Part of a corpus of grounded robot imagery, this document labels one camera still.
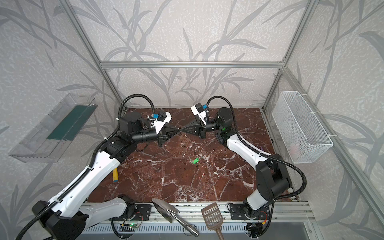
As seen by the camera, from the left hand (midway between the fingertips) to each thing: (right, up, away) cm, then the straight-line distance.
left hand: (180, 127), depth 63 cm
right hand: (+1, 0, +2) cm, 2 cm away
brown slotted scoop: (+15, -44, +7) cm, 47 cm away
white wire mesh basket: (+52, -5, -3) cm, 52 cm away
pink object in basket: (+55, -12, +10) cm, 57 cm away
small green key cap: (+5, -22, +28) cm, 36 cm away
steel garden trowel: (-6, -42, +9) cm, 44 cm away
